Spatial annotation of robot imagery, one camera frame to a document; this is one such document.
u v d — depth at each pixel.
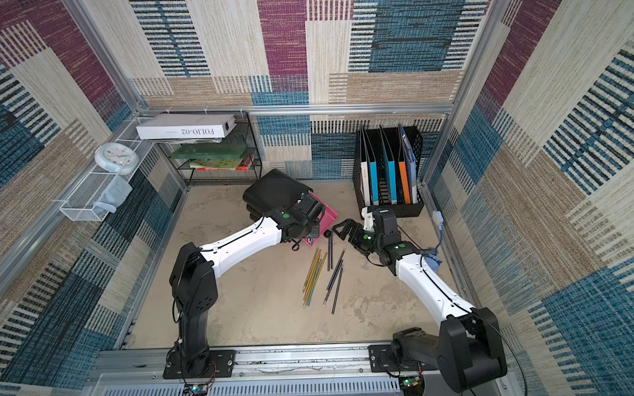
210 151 0.97
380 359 0.73
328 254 0.97
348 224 0.74
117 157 0.76
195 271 0.54
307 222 0.67
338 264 0.94
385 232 0.64
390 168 0.88
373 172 0.89
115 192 0.69
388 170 0.89
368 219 0.77
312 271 0.92
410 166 0.86
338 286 0.89
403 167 0.89
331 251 0.97
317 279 0.90
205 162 1.00
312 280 0.89
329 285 0.89
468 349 0.40
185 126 0.79
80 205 0.66
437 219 0.79
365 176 0.89
